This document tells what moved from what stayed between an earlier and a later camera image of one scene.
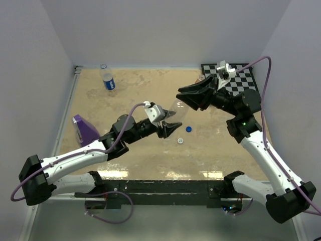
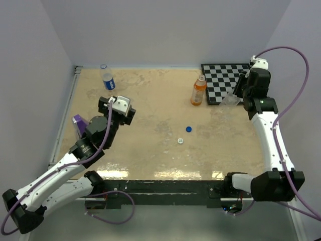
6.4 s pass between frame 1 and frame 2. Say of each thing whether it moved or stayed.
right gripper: moved
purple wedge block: stayed
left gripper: moved
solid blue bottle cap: stayed
